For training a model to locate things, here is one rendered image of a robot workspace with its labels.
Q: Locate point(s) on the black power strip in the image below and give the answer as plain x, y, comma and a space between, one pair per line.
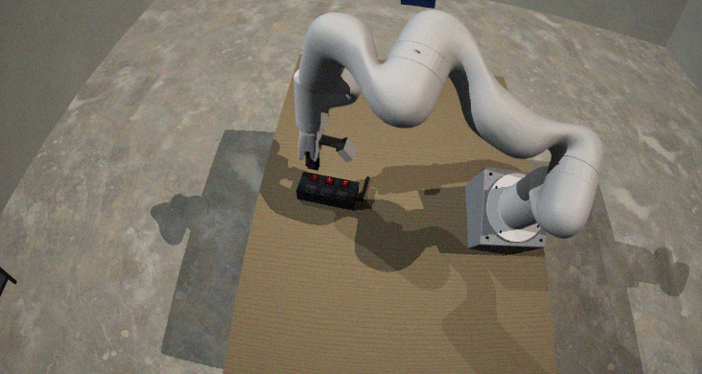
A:
329, 190

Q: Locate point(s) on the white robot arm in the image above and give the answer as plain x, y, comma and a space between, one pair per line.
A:
404, 90

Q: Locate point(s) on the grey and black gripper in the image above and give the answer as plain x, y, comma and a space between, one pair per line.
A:
308, 145

